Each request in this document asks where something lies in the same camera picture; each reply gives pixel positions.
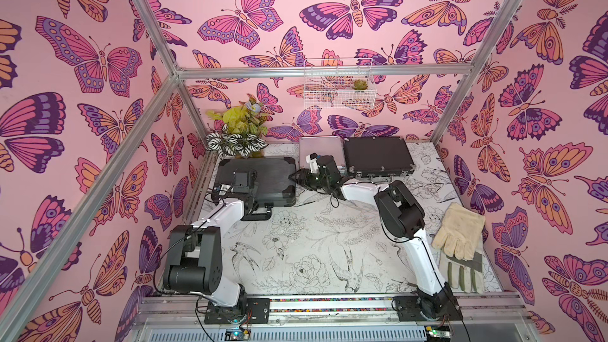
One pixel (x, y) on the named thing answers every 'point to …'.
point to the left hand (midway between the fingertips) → (254, 187)
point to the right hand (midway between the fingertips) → (292, 176)
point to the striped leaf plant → (227, 143)
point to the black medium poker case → (377, 156)
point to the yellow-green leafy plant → (248, 118)
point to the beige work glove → (459, 240)
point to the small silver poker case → (322, 146)
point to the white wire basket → (340, 84)
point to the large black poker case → (275, 177)
